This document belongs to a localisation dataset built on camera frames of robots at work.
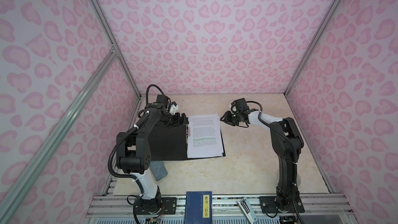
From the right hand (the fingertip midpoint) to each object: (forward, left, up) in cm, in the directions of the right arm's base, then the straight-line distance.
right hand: (223, 118), depth 99 cm
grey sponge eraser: (-32, +36, -3) cm, 48 cm away
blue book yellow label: (-48, +14, -5) cm, 50 cm away
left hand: (-7, +24, +6) cm, 26 cm away
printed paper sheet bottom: (-10, +12, -6) cm, 17 cm away
